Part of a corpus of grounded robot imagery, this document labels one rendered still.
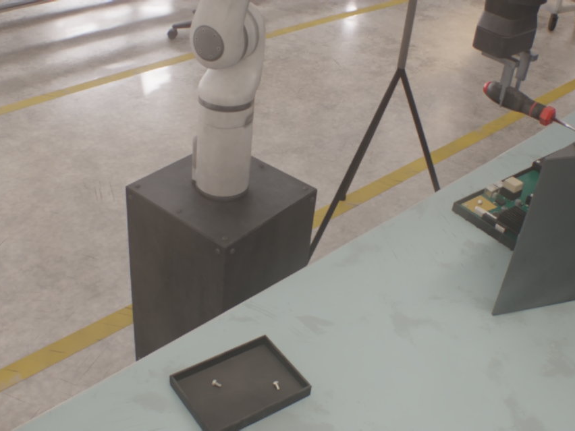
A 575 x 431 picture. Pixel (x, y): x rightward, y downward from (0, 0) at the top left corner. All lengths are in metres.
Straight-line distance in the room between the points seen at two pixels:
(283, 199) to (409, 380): 0.56
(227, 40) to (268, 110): 2.35
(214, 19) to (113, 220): 1.65
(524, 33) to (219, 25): 0.43
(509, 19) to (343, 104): 2.71
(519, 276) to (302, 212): 0.53
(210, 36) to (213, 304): 0.44
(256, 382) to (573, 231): 0.37
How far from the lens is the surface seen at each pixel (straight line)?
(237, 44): 1.03
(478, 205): 0.98
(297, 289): 0.79
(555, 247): 0.80
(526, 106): 0.86
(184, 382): 0.68
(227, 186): 1.17
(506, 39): 0.83
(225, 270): 1.11
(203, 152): 1.15
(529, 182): 1.07
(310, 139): 3.15
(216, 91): 1.09
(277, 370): 0.70
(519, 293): 0.82
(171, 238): 1.18
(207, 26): 1.03
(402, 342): 0.75
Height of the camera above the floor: 1.52
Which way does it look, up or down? 34 degrees down
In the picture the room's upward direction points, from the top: 5 degrees clockwise
